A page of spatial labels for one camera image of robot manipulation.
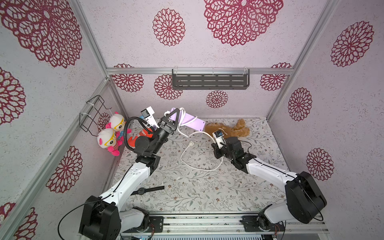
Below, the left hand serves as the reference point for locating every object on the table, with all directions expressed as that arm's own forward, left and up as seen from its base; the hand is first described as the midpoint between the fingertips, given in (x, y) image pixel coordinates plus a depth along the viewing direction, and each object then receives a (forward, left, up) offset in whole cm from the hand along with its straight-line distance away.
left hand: (178, 110), depth 61 cm
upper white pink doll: (+18, +42, -28) cm, 54 cm away
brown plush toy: (+20, -37, -37) cm, 56 cm away
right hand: (+4, -17, -29) cm, 34 cm away
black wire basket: (+7, +46, -12) cm, 48 cm away
